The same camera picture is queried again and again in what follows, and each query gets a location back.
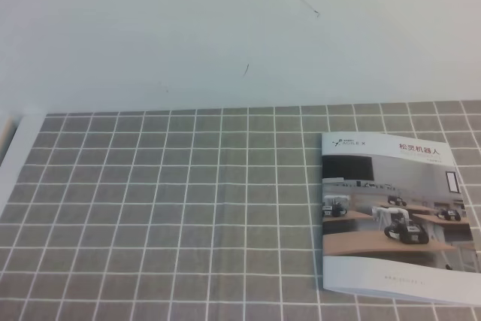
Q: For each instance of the white robot catalogue book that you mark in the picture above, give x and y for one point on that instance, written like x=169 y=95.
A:
x=393 y=220

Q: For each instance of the grey checkered tablecloth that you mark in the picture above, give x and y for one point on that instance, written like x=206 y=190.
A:
x=208 y=214

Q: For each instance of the beige object at left edge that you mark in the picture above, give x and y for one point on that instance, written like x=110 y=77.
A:
x=8 y=127

